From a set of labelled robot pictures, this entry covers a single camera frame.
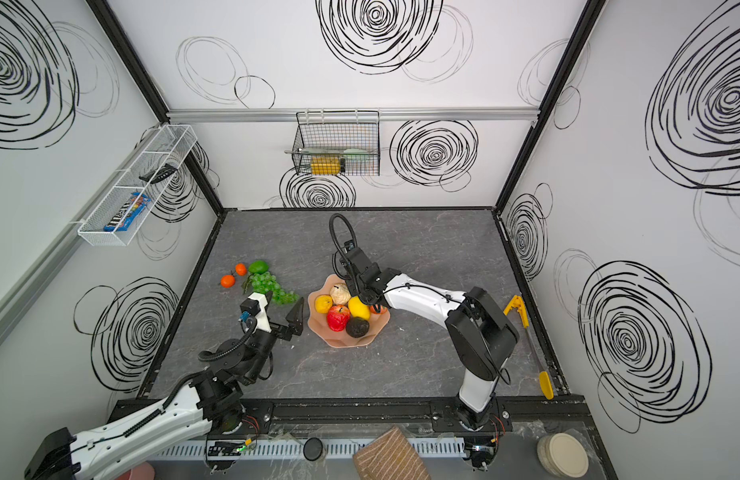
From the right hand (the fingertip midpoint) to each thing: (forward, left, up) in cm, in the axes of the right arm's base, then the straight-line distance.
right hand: (356, 271), depth 89 cm
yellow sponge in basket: (+23, +9, +22) cm, 33 cm away
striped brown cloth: (-44, -10, -10) cm, 46 cm away
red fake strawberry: (-20, -8, +16) cm, 27 cm away
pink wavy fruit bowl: (-13, +11, -8) cm, 19 cm away
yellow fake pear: (-9, +9, -4) cm, 13 cm away
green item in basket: (+28, +2, +23) cm, 36 cm away
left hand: (-14, +16, +9) cm, 23 cm away
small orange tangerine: (+2, +43, -8) cm, 44 cm away
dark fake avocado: (-16, -1, -4) cm, 16 cm away
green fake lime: (+6, +34, -7) cm, 35 cm away
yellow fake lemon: (-9, -1, -6) cm, 11 cm away
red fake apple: (-13, +5, -5) cm, 14 cm away
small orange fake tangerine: (+6, +40, -8) cm, 41 cm away
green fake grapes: (-1, +30, -6) cm, 30 cm away
